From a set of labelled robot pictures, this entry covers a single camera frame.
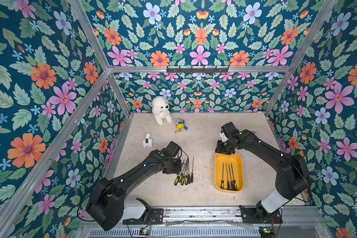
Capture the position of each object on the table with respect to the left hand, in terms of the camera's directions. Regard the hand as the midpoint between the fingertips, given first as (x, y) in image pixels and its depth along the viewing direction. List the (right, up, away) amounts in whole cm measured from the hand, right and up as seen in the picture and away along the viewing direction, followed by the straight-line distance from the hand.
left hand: (182, 170), depth 82 cm
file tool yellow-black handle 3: (+30, -7, +2) cm, 31 cm away
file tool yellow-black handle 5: (+23, -9, 0) cm, 24 cm away
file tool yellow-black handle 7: (+1, -6, +4) cm, 7 cm away
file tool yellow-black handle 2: (+28, -8, +2) cm, 30 cm away
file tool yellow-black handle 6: (-3, -7, +2) cm, 8 cm away
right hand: (+21, +10, +5) cm, 24 cm away
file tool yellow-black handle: (+6, -5, +4) cm, 8 cm away
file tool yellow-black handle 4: (+26, -7, +2) cm, 28 cm away
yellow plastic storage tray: (+25, +1, +13) cm, 28 cm away
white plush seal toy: (-16, +39, +19) cm, 46 cm away
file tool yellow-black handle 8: (+2, -5, +4) cm, 7 cm away
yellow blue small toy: (-3, +26, +25) cm, 36 cm away
